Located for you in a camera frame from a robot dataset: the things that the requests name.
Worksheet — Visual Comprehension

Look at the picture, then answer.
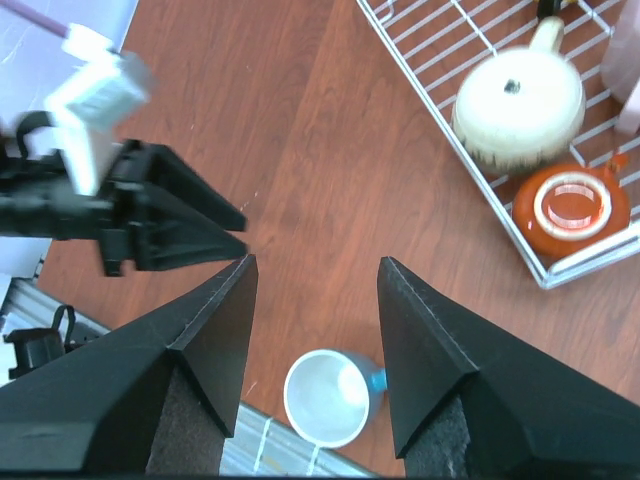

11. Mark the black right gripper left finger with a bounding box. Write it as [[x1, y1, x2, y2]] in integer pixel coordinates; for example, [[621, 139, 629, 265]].
[[1, 255, 259, 473]]

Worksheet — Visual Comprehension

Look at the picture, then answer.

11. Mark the dark brown glazed mug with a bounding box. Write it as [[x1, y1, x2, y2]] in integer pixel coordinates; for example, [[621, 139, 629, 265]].
[[512, 153, 631, 259]]

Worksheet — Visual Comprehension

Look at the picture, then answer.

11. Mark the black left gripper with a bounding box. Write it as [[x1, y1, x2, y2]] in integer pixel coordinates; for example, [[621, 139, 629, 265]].
[[1, 112, 248, 276]]

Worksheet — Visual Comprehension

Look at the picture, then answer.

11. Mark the white faceted mug pink handle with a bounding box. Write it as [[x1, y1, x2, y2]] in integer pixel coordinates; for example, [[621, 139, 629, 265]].
[[601, 1, 639, 135]]

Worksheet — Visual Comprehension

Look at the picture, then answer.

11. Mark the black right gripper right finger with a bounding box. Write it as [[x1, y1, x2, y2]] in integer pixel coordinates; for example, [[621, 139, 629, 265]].
[[377, 257, 639, 475]]

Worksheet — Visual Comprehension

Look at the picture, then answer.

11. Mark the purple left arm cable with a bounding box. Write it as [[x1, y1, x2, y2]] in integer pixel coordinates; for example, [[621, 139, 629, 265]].
[[7, 0, 69, 37]]

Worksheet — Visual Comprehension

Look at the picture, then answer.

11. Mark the yellow enamel mug black handle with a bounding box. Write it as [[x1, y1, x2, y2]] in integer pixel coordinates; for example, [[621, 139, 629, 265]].
[[534, 0, 576, 21]]

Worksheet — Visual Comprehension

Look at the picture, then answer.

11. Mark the white mug blue handle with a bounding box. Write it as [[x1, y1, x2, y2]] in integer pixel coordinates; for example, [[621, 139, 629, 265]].
[[283, 349, 387, 449]]

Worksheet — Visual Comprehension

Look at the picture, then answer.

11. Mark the white wire dish rack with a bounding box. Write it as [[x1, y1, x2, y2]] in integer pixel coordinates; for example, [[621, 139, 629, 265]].
[[360, 1, 639, 289]]

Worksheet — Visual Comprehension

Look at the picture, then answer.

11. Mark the aluminium frame rail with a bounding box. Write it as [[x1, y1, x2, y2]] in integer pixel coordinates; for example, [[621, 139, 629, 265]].
[[1, 279, 365, 479]]

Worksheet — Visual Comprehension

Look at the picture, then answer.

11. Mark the beige round ceramic mug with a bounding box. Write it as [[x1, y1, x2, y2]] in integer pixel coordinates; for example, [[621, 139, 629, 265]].
[[451, 17, 586, 175]]

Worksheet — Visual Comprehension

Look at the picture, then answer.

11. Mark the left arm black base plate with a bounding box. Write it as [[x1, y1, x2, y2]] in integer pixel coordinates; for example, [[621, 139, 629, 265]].
[[2, 304, 91, 380]]

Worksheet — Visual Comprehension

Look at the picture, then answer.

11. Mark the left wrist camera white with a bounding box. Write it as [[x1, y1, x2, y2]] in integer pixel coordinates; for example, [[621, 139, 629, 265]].
[[44, 23, 152, 196]]

